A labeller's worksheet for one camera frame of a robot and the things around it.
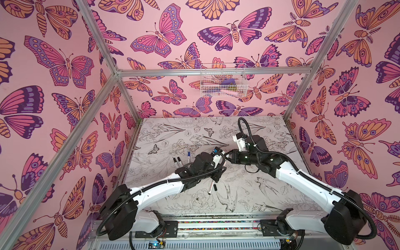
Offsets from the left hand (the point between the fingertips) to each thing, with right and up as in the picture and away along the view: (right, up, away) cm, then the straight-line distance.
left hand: (226, 166), depth 76 cm
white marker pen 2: (-7, -14, +9) cm, 18 cm away
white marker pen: (-29, -1, +21) cm, 36 cm away
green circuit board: (-34, -36, -4) cm, 49 cm away
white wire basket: (+2, +45, +16) cm, 48 cm away
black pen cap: (-5, -14, +10) cm, 18 cm away
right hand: (-1, +6, 0) cm, 7 cm away
